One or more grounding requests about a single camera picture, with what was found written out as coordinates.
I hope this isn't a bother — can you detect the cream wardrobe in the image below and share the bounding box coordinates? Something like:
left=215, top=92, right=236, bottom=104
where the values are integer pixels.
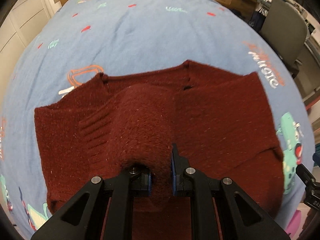
left=0, top=0, right=56, bottom=63

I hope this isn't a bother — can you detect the grey office chair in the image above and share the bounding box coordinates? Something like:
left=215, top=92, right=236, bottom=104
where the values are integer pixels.
left=260, top=0, right=309, bottom=78

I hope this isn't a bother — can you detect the blue dinosaur print bedspread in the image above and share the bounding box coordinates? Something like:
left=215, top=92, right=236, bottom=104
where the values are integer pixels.
left=1, top=0, right=315, bottom=239

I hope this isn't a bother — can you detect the dark red knitted sweater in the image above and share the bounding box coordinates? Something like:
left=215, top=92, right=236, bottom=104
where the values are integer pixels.
left=35, top=61, right=284, bottom=239

